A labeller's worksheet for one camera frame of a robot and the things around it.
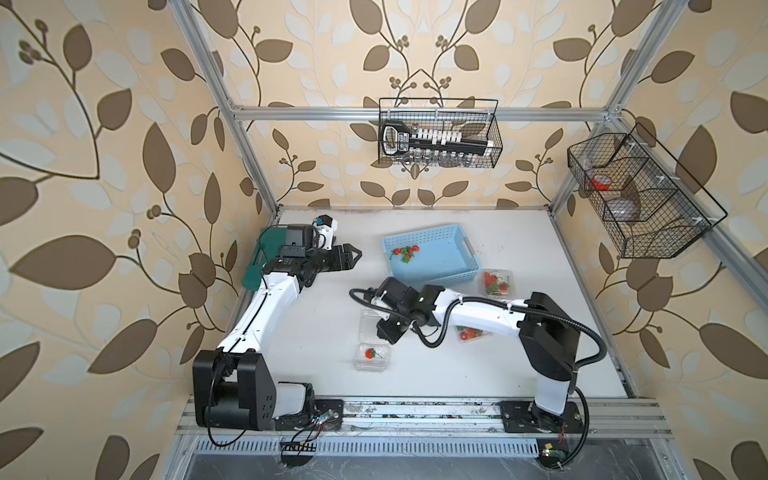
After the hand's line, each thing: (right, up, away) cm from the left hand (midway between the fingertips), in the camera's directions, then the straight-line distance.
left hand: (345, 250), depth 82 cm
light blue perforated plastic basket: (+32, -3, +23) cm, 40 cm away
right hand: (+10, -23, +1) cm, 25 cm away
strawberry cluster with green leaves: (+18, -2, +23) cm, 30 cm away
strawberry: (+7, -29, +1) cm, 30 cm away
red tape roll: (+70, +19, 0) cm, 72 cm away
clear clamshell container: (+50, -9, +15) cm, 53 cm away
